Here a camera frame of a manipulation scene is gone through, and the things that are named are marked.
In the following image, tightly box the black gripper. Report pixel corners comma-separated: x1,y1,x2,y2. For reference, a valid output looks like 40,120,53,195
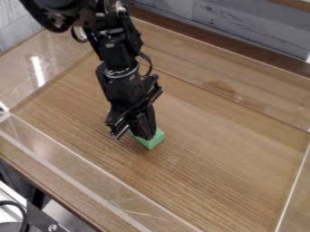
96,63,162,140

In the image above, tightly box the green rectangular block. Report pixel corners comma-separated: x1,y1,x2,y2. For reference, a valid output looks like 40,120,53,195
127,128,164,150

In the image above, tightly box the black cable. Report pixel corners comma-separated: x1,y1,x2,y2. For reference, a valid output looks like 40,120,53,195
0,198,31,232

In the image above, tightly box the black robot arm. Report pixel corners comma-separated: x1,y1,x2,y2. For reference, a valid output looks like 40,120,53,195
19,0,162,140

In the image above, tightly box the black metal frame base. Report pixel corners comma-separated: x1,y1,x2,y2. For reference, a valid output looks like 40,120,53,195
24,205,88,232

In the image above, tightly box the clear acrylic enclosure wall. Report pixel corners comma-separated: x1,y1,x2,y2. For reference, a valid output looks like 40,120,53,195
0,10,310,232

